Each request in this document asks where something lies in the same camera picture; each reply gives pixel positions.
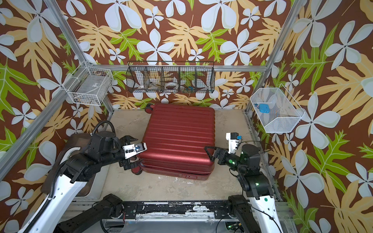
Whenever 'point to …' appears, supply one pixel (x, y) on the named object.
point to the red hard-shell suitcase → (176, 141)
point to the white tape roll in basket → (171, 86)
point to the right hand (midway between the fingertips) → (209, 149)
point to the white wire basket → (89, 84)
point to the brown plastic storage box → (74, 141)
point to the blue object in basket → (264, 108)
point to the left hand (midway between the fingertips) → (138, 144)
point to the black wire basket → (171, 76)
